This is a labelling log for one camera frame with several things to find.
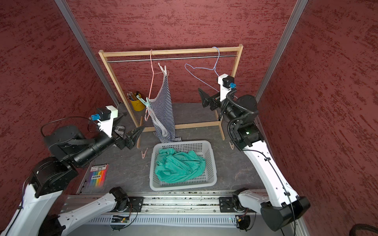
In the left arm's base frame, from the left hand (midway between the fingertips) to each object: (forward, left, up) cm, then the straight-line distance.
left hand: (134, 124), depth 53 cm
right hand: (+15, -27, +5) cm, 32 cm away
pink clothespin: (+7, +10, -43) cm, 44 cm away
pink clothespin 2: (+14, -47, -43) cm, 66 cm away
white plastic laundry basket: (-6, -30, -44) cm, 53 cm away
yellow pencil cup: (+45, +21, -37) cm, 62 cm away
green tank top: (-4, -12, -33) cm, 35 cm away
